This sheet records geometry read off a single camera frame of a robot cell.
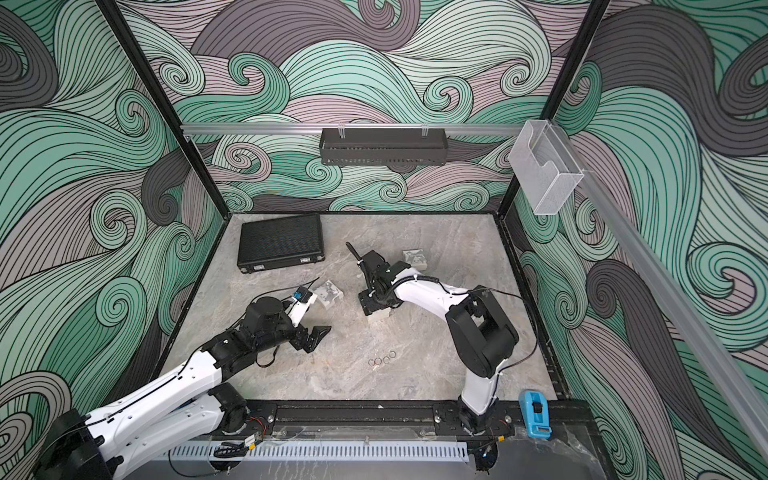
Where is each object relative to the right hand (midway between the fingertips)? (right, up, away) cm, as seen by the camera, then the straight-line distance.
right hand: (371, 305), depth 89 cm
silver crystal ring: (+4, -14, -6) cm, 16 cm away
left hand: (-14, 0, -10) cm, 18 cm away
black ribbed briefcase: (-33, +19, +15) cm, 41 cm away
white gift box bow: (-14, +3, +3) cm, 14 cm away
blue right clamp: (+41, -21, -18) cm, 49 cm away
